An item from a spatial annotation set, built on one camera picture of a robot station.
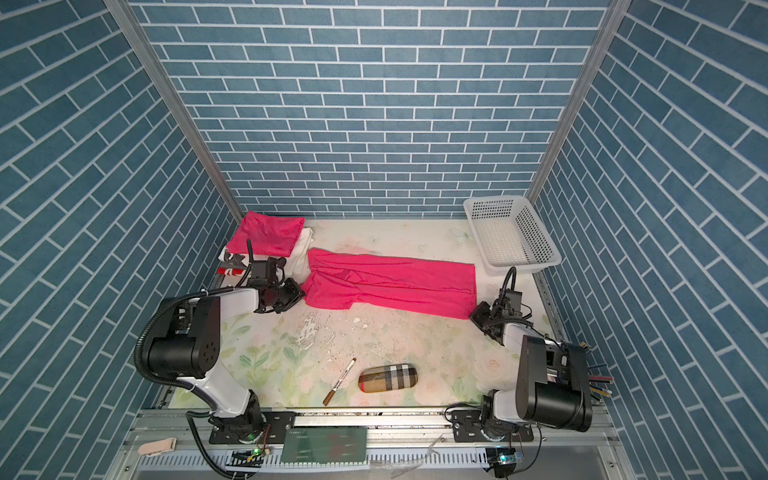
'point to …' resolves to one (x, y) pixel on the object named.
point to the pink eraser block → (155, 448)
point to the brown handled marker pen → (330, 395)
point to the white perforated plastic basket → (509, 233)
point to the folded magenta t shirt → (268, 234)
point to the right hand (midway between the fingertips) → (472, 308)
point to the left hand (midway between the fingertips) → (305, 290)
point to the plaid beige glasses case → (388, 378)
